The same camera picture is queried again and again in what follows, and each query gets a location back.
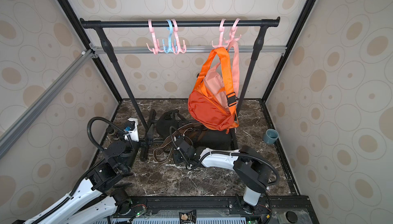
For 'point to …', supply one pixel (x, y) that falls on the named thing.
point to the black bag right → (216, 139)
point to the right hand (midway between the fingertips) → (179, 152)
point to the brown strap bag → (163, 152)
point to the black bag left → (169, 121)
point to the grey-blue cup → (270, 136)
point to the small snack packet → (190, 217)
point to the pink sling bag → (208, 85)
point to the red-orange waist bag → (210, 112)
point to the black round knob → (291, 217)
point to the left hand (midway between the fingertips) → (145, 123)
